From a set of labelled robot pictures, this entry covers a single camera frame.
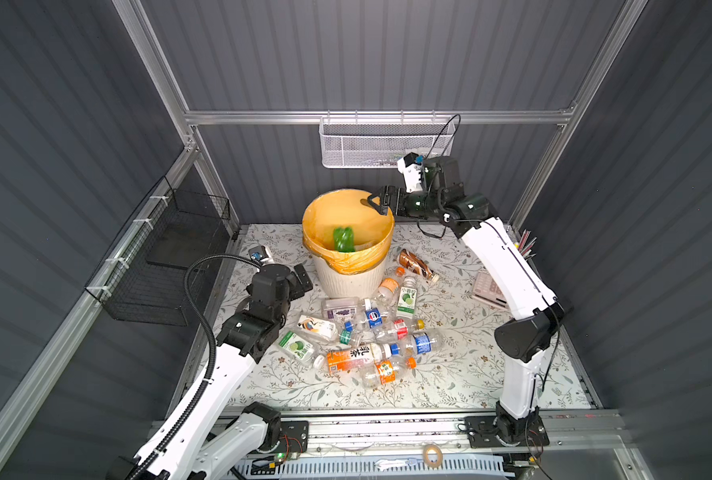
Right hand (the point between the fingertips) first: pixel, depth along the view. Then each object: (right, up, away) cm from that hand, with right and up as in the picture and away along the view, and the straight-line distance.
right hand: (382, 202), depth 74 cm
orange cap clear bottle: (+3, -25, +24) cm, 35 cm away
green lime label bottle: (+9, -28, +20) cm, 36 cm away
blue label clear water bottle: (+13, -38, +11) cm, 42 cm away
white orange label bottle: (-17, -35, +13) cm, 41 cm away
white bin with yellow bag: (-10, -19, +7) cm, 22 cm away
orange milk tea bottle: (-7, -42, +9) cm, 43 cm away
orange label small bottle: (+1, -44, +5) cm, 45 cm away
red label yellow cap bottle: (+5, -35, +13) cm, 38 cm away
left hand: (-24, -18, 0) cm, 30 cm away
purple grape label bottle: (-11, -30, +17) cm, 36 cm away
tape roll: (+13, -62, -3) cm, 64 cm away
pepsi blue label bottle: (-1, -33, +15) cm, 36 cm away
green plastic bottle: (-11, -9, +15) cm, 20 cm away
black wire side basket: (-58, -18, -3) cm, 61 cm away
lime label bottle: (-23, -40, +11) cm, 48 cm away
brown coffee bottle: (+14, -17, +29) cm, 36 cm away
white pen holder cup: (+49, -10, +23) cm, 55 cm away
